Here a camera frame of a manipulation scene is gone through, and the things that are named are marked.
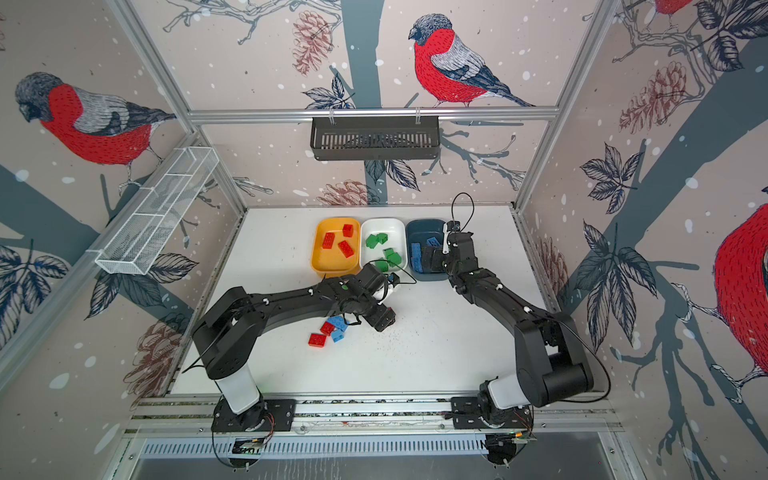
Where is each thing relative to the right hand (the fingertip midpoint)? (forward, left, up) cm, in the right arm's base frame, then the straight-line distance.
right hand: (436, 252), depth 91 cm
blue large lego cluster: (-19, +29, -10) cm, 37 cm away
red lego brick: (-25, +35, -12) cm, 44 cm away
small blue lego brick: (-23, +29, -11) cm, 39 cm away
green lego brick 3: (+5, +14, -11) cm, 18 cm away
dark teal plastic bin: (+12, +3, -7) cm, 14 cm away
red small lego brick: (-21, +33, -11) cm, 40 cm away
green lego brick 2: (+13, +18, -9) cm, 24 cm away
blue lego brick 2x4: (+7, +6, -11) cm, 14 cm away
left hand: (-17, +15, -8) cm, 24 cm away
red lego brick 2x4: (+9, +32, -11) cm, 35 cm away
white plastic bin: (+16, +13, -9) cm, 23 cm away
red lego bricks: (+16, +32, -9) cm, 37 cm away
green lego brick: (+12, +22, -9) cm, 27 cm away
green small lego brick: (+8, +16, -11) cm, 21 cm away
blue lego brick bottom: (+11, 0, -8) cm, 13 cm away
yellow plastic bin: (+10, +36, -11) cm, 39 cm away
